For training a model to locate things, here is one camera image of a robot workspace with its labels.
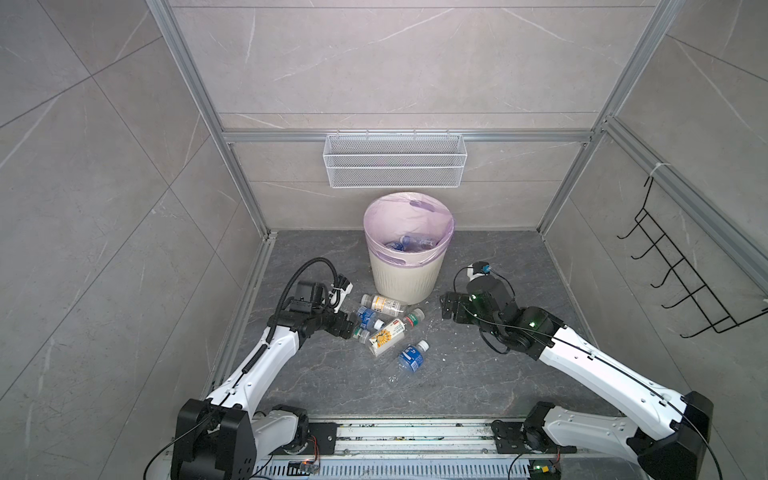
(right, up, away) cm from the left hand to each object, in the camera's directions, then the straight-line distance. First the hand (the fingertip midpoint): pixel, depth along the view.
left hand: (345, 307), depth 84 cm
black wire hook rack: (+80, +13, -17) cm, 83 cm away
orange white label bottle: (+10, 0, +8) cm, 13 cm away
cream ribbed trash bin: (+18, +6, +3) cm, 20 cm away
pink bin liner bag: (+19, +24, +16) cm, 35 cm away
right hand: (+29, +4, -8) cm, 31 cm away
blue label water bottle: (+19, -14, -4) cm, 23 cm away
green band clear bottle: (+4, -9, +4) cm, 10 cm away
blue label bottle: (+15, +18, +16) cm, 28 cm away
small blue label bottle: (+6, -4, +5) cm, 9 cm away
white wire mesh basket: (+14, +48, +16) cm, 52 cm away
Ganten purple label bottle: (+21, +19, +18) cm, 33 cm away
